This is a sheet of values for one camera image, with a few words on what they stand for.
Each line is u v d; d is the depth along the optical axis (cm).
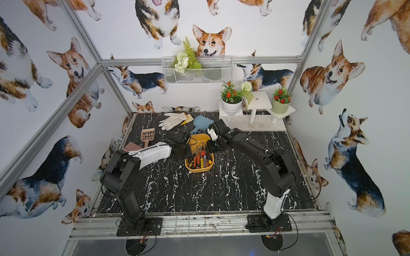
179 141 76
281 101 93
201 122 117
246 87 88
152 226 74
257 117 110
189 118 118
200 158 94
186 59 78
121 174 49
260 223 68
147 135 110
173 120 114
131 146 103
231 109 94
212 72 90
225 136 66
